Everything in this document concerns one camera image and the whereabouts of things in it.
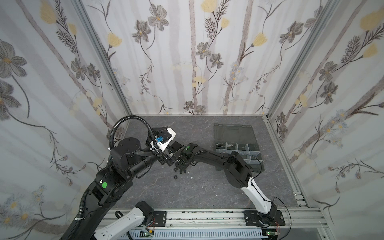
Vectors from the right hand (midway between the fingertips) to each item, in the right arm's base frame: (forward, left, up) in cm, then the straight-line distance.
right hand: (182, 161), depth 91 cm
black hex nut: (-9, +3, -3) cm, 10 cm away
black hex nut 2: (-5, +4, -3) cm, 6 cm away
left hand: (-8, 0, +40) cm, 40 cm away
